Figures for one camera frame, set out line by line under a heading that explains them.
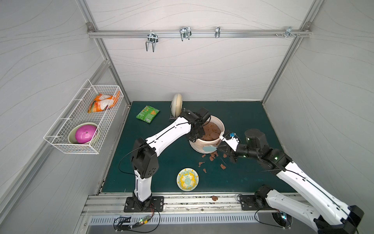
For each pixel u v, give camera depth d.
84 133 0.57
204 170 0.84
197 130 0.69
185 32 0.76
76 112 0.65
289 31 0.77
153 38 0.78
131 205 0.72
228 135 0.57
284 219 0.71
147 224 0.68
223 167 0.86
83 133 0.57
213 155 0.90
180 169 0.80
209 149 0.75
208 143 0.78
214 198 0.76
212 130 0.90
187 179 0.80
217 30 0.72
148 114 1.10
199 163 0.88
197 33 0.78
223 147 0.64
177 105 0.96
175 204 0.75
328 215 0.40
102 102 0.72
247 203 0.74
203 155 0.90
